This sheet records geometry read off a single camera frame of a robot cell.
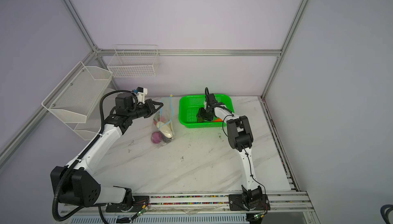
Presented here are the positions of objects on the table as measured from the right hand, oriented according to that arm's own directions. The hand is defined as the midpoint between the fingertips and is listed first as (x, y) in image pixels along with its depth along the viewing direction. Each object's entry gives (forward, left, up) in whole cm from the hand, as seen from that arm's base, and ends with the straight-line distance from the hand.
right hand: (198, 115), depth 105 cm
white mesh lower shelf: (-26, +52, +20) cm, 62 cm away
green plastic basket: (+11, +7, -2) cm, 13 cm away
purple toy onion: (-19, +25, +3) cm, 32 cm away
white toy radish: (-17, +20, +8) cm, 27 cm away
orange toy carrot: (-3, -14, -1) cm, 15 cm away
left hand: (-14, +17, +26) cm, 34 cm away
